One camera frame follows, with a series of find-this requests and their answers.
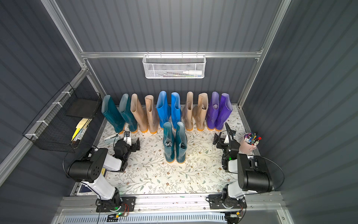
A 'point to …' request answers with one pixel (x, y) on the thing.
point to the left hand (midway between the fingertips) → (132, 138)
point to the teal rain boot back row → (126, 109)
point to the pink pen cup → (249, 142)
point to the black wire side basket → (55, 127)
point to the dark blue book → (84, 190)
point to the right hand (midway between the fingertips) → (224, 135)
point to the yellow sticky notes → (81, 123)
